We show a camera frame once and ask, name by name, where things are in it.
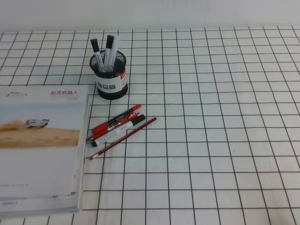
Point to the red gel pen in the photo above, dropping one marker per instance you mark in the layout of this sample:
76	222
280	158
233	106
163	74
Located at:
105	128

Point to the black mesh pen holder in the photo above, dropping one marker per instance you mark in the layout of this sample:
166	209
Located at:
111	85

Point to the black-capped white marker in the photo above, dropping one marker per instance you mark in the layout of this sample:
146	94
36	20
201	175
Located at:
117	130

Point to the red-capped black pen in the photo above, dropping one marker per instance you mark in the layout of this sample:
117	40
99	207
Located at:
111	121

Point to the white robot brochure book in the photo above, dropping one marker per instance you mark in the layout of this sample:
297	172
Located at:
43	132

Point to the white pen in holder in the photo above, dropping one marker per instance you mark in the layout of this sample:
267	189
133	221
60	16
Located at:
113	53

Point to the dark red pencil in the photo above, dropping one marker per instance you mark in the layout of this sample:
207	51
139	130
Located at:
122	139

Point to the black-capped marker in holder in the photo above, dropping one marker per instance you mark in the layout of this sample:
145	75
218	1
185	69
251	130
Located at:
108	48
97	54

